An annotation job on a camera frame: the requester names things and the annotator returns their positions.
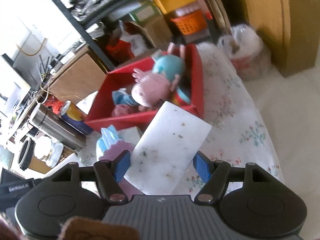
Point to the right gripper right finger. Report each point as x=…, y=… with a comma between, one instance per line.
x=214, y=174

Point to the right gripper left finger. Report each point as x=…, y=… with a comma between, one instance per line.
x=108, y=176

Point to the white foam sponge block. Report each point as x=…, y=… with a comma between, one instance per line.
x=165, y=150

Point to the pink pig plush toy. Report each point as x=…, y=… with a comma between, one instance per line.
x=154, y=87

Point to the purple fuzzy cloth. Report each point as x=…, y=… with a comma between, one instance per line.
x=121, y=165

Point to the light blue face masks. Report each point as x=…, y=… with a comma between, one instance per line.
x=107, y=146

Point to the light blue towel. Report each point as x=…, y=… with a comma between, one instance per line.
x=131, y=135

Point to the red cardboard box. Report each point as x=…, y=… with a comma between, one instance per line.
x=117, y=85

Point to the glass Moccona coffee jar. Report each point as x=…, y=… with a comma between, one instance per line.
x=50, y=151

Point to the small pink item in box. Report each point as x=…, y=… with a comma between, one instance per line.
x=122, y=109

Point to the yellow blue tin can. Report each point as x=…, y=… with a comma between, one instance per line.
x=75, y=117

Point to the stainless steel thermos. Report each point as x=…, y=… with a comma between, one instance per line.
x=52, y=125

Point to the brown cardboard box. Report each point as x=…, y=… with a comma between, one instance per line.
x=78, y=80

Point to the white plastic bag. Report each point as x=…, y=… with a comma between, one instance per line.
x=246, y=50

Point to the orange plastic basket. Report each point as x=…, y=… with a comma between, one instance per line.
x=190, y=23

